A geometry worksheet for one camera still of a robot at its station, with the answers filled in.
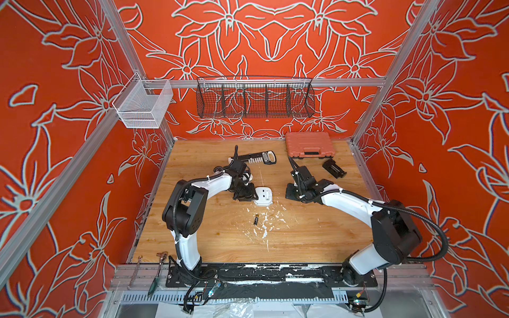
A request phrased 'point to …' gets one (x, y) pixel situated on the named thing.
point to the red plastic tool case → (313, 144)
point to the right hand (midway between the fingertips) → (285, 190)
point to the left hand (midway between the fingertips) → (256, 196)
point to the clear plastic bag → (238, 309)
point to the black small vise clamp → (334, 169)
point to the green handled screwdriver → (154, 281)
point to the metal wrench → (140, 258)
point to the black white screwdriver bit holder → (268, 157)
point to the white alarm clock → (265, 196)
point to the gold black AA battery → (256, 219)
